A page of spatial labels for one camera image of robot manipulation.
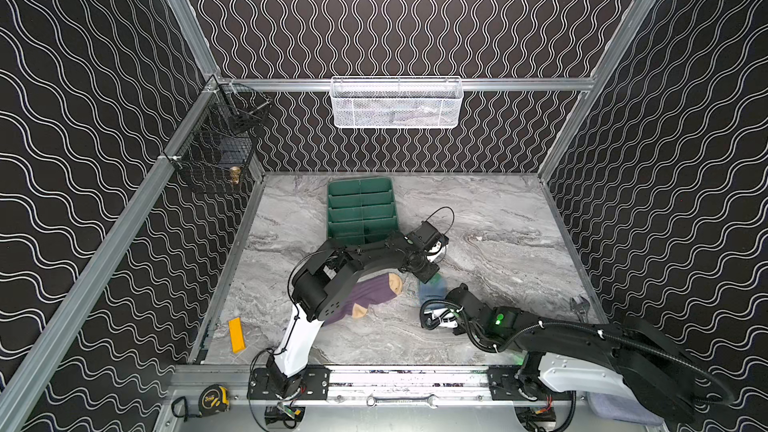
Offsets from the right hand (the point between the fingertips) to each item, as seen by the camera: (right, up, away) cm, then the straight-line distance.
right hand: (452, 297), depth 86 cm
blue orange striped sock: (-5, +2, +2) cm, 6 cm away
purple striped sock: (-25, +1, +3) cm, 25 cm away
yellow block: (-60, -9, -5) cm, 61 cm away
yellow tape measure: (-60, -19, -16) cm, 65 cm away
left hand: (-3, +5, +5) cm, 7 cm away
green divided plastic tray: (-28, +25, +17) cm, 41 cm away
